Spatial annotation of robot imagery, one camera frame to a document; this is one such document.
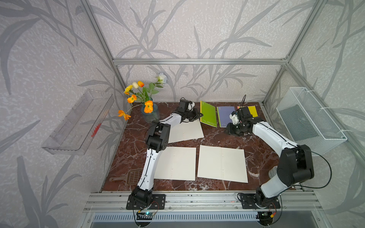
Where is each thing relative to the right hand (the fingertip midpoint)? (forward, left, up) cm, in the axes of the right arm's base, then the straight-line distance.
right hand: (226, 130), depth 89 cm
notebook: (+6, +26, -9) cm, 29 cm away
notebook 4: (-16, +4, -11) cm, 20 cm away
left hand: (+17, +13, -3) cm, 22 cm away
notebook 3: (-17, +32, -10) cm, 37 cm away
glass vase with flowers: (+19, +55, +14) cm, 59 cm away
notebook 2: (+27, +7, -14) cm, 31 cm away
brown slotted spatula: (-24, +57, -11) cm, 63 cm away
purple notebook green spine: (+26, -4, -13) cm, 29 cm away
